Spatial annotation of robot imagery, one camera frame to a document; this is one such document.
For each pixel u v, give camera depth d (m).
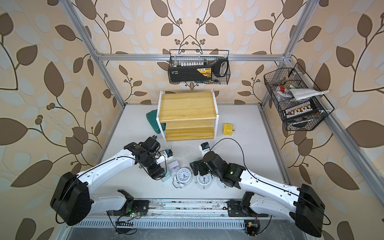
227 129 0.99
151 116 1.10
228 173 0.56
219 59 0.91
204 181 0.79
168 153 0.75
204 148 0.68
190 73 0.84
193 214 0.74
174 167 0.83
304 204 0.40
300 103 0.69
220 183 0.58
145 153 0.61
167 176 0.83
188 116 0.71
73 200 0.41
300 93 0.64
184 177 0.81
